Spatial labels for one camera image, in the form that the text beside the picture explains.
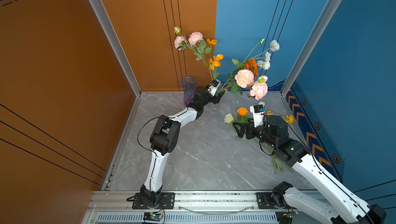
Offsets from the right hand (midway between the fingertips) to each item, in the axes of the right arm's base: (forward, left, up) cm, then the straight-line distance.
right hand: (239, 121), depth 72 cm
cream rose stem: (+18, 0, -23) cm, 30 cm away
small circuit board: (-34, +41, -27) cm, 60 cm away
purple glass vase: (+36, +27, -7) cm, 46 cm away
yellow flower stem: (+19, -41, -24) cm, 51 cm away
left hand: (+29, +7, -3) cm, 30 cm away
